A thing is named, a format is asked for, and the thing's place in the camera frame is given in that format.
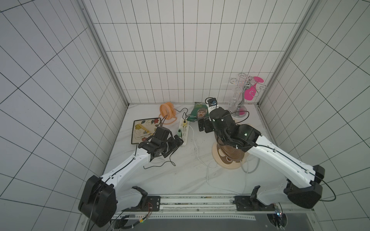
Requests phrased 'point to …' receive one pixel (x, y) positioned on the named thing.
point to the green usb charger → (179, 134)
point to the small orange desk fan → (167, 111)
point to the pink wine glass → (250, 93)
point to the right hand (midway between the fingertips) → (201, 117)
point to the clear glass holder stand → (240, 110)
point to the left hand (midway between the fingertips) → (177, 148)
